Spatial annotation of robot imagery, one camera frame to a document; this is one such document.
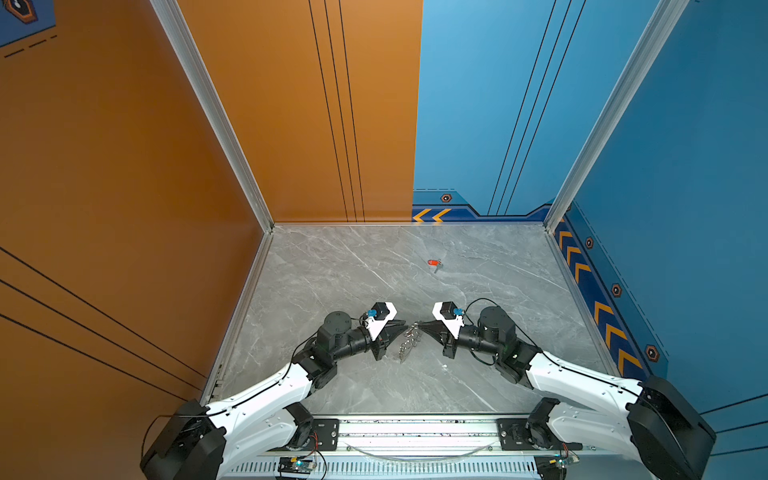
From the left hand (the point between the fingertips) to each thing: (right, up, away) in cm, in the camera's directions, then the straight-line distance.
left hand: (404, 322), depth 74 cm
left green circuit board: (-26, -33, -4) cm, 42 cm away
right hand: (+4, -1, +1) cm, 4 cm away
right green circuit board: (+35, -33, -5) cm, 49 cm away
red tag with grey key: (+13, +13, +34) cm, 39 cm away
